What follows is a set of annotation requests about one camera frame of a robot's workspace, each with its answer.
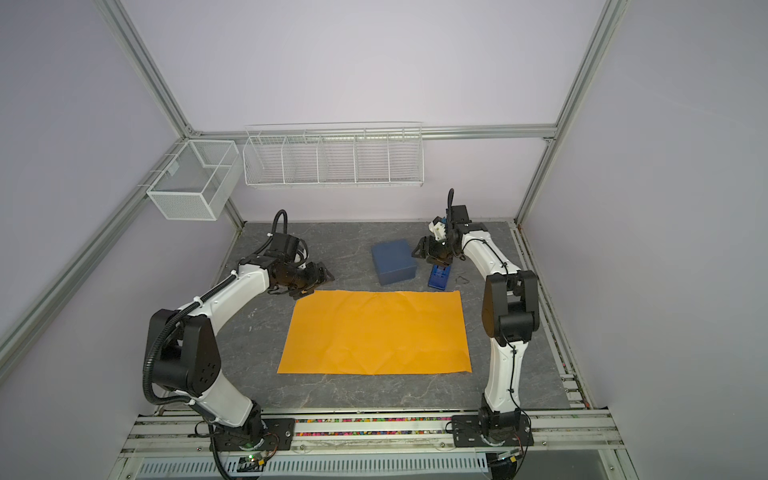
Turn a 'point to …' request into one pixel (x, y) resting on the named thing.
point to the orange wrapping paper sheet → (376, 332)
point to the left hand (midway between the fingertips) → (326, 285)
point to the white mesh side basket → (197, 180)
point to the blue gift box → (395, 261)
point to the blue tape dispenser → (439, 276)
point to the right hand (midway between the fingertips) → (422, 258)
